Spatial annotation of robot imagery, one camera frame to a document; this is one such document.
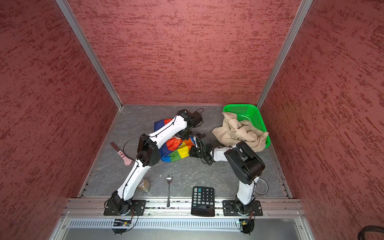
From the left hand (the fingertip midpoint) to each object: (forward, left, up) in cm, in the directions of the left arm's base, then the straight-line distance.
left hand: (178, 138), depth 92 cm
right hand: (-7, -6, -9) cm, 13 cm away
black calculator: (-35, -15, -6) cm, 39 cm away
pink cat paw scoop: (-14, +30, -6) cm, 33 cm away
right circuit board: (-44, -37, -9) cm, 58 cm away
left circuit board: (-43, +26, -11) cm, 51 cm away
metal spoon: (-23, +4, -8) cm, 24 cm away
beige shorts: (+2, -34, +5) cm, 34 cm away
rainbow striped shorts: (-7, +2, -1) cm, 7 cm away
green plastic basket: (+23, -52, -1) cm, 57 cm away
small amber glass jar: (-29, +15, 0) cm, 32 cm away
